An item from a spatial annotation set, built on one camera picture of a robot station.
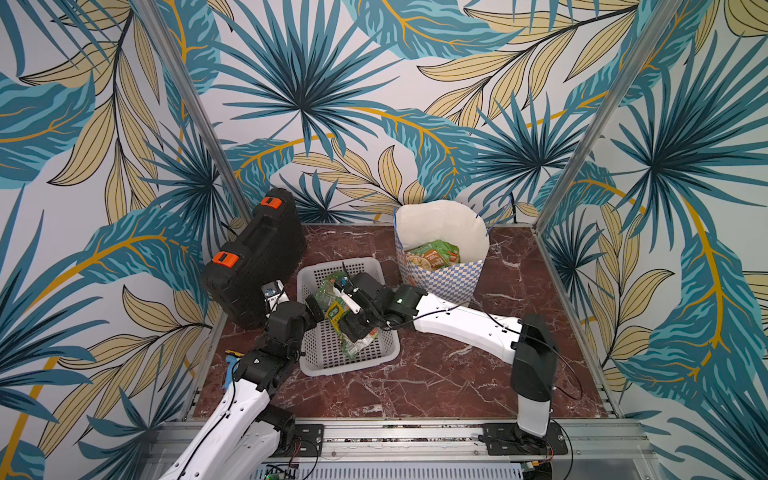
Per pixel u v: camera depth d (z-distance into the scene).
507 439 0.72
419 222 0.95
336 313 0.93
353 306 0.68
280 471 0.72
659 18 0.69
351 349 0.86
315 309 0.71
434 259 1.00
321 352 0.87
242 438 0.48
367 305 0.59
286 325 0.55
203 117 0.86
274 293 0.65
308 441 0.72
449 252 1.01
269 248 0.86
